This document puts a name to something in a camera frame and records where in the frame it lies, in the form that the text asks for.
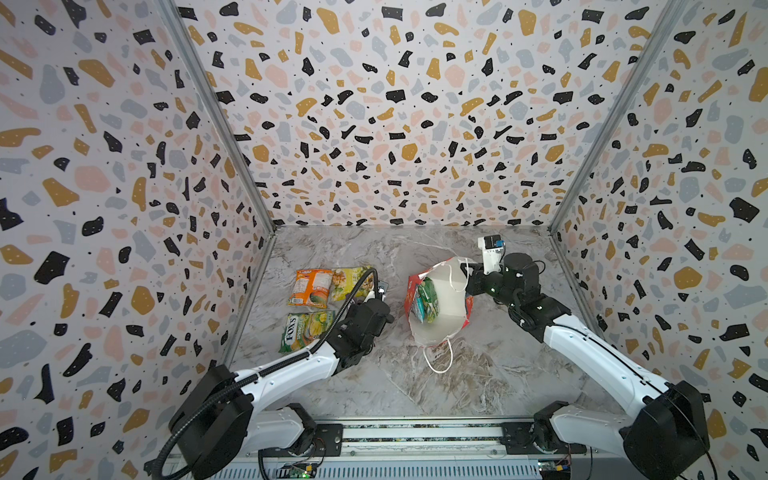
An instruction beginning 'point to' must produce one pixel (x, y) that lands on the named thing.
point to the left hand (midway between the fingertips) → (371, 299)
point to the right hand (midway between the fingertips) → (459, 260)
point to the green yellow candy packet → (303, 328)
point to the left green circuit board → (297, 470)
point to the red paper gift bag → (437, 308)
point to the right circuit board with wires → (556, 469)
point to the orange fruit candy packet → (311, 288)
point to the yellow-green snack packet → (344, 280)
